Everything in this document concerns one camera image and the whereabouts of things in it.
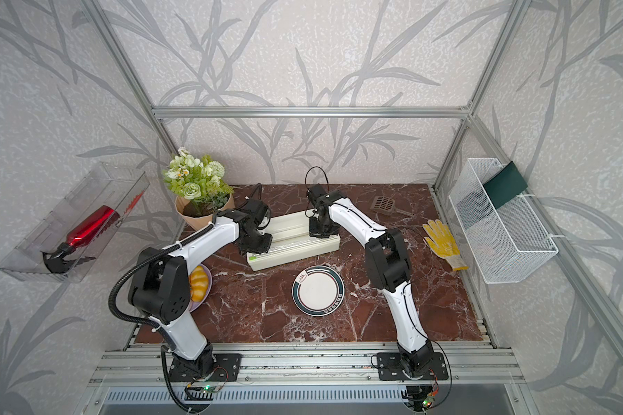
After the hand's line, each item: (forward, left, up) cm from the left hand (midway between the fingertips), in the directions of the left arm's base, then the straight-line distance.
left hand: (266, 248), depth 91 cm
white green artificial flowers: (+11, +20, +18) cm, 29 cm away
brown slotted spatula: (+25, -48, -5) cm, 54 cm away
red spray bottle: (-11, +38, +27) cm, 47 cm away
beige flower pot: (+11, +26, +6) cm, 29 cm away
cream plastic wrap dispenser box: (+3, -9, 0) cm, 9 cm away
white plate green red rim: (-13, -19, -7) cm, 24 cm away
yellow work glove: (+7, -68, -7) cm, 69 cm away
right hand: (+6, -18, 0) cm, 19 cm away
